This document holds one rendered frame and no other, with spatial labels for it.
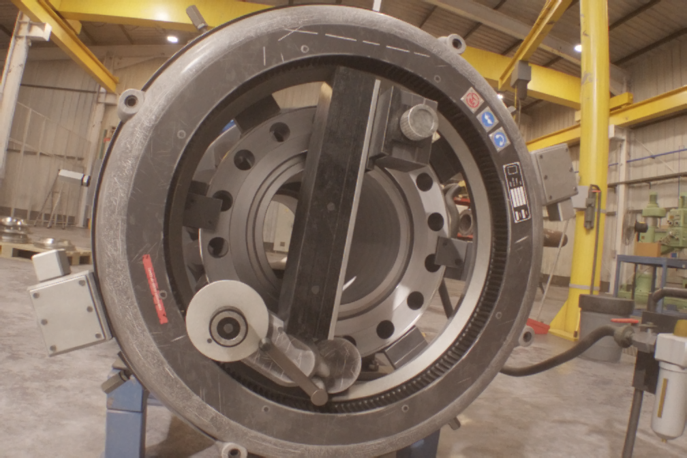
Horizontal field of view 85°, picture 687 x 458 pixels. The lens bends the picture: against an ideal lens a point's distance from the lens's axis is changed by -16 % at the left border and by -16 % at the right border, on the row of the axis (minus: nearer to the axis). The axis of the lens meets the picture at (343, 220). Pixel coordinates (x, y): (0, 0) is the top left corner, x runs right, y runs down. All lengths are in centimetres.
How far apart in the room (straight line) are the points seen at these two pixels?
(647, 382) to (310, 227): 96
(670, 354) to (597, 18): 409
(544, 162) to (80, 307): 81
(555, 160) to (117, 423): 105
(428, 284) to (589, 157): 364
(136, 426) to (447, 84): 92
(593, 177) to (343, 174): 381
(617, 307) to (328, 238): 279
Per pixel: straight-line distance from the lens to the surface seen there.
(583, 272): 423
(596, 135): 441
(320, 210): 60
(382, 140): 59
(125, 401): 104
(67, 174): 78
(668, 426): 117
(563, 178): 90
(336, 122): 62
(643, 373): 128
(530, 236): 79
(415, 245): 81
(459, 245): 84
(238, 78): 64
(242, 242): 73
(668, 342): 114
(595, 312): 326
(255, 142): 75
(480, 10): 1381
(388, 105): 60
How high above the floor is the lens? 58
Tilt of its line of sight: 3 degrees up
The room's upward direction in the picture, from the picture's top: 7 degrees clockwise
